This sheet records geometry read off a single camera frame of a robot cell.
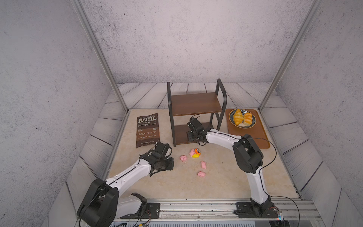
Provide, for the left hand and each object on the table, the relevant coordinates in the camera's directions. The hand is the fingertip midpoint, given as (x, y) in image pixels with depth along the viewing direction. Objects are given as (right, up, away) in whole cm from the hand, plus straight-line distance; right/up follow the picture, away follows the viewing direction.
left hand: (175, 165), depth 84 cm
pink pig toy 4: (+15, -5, -1) cm, 16 cm away
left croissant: (+46, +29, +23) cm, 59 cm away
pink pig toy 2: (+10, +6, +9) cm, 15 cm away
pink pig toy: (+5, +3, +6) cm, 8 cm away
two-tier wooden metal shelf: (+5, +37, +4) cm, 37 cm away
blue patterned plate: (+48, +23, +24) cm, 59 cm away
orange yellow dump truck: (+14, +5, +9) cm, 17 cm away
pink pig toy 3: (+17, -1, +4) cm, 18 cm away
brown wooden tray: (+61, +18, +24) cm, 68 cm away
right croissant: (+53, +27, +23) cm, 64 cm away
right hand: (+10, +17, +13) cm, 24 cm away
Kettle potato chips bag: (-22, +19, +22) cm, 37 cm away
